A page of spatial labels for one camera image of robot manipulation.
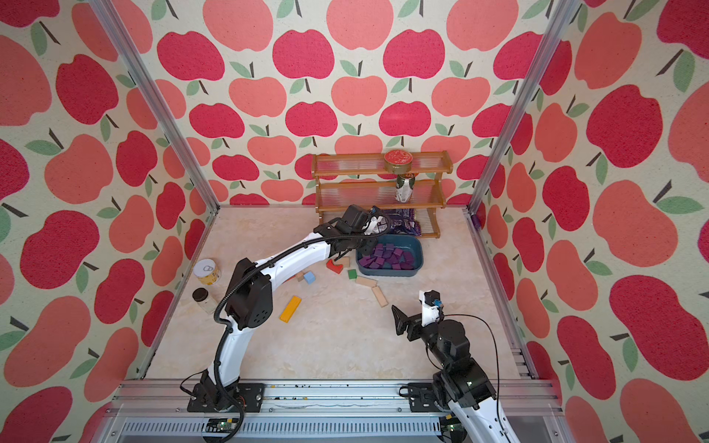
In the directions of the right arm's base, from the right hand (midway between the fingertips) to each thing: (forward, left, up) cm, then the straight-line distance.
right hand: (410, 309), depth 78 cm
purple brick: (+27, -2, -12) cm, 30 cm away
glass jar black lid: (-1, +64, -2) cm, 64 cm away
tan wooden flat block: (+15, +14, -13) cm, 24 cm away
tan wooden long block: (+11, +9, -12) cm, 19 cm away
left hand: (+21, +11, +2) cm, 24 cm away
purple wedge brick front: (+20, +15, -8) cm, 26 cm away
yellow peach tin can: (+10, +69, -7) cm, 70 cm away
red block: (+19, +25, -12) cm, 34 cm away
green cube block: (+18, +19, -13) cm, 29 cm away
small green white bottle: (+41, +2, +11) cm, 42 cm away
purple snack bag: (+38, +1, -4) cm, 38 cm away
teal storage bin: (+31, -3, -9) cm, 32 cm away
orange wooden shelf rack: (+56, +19, 0) cm, 59 cm away
